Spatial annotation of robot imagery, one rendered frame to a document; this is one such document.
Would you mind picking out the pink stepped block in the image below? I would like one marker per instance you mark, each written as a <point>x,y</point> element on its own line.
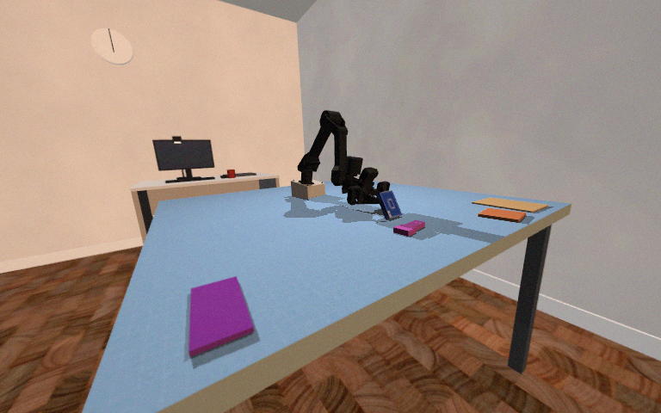
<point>409,228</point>

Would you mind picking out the light blue mat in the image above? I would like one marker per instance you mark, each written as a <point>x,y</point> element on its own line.
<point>302,264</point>

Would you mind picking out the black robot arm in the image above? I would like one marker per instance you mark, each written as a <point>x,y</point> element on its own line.
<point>341,174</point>

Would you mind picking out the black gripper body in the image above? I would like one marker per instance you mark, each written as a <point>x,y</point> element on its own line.
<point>353,194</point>

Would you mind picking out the purple flat slab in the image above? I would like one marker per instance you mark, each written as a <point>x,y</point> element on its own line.
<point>218,314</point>

